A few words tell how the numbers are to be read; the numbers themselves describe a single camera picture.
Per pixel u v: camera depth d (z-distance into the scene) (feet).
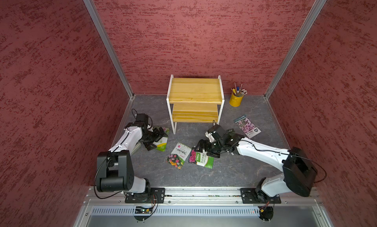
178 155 2.88
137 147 2.93
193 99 2.43
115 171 1.41
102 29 2.70
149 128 2.54
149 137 2.43
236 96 3.49
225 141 2.12
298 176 1.41
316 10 2.47
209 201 2.41
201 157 2.86
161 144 3.02
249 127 3.29
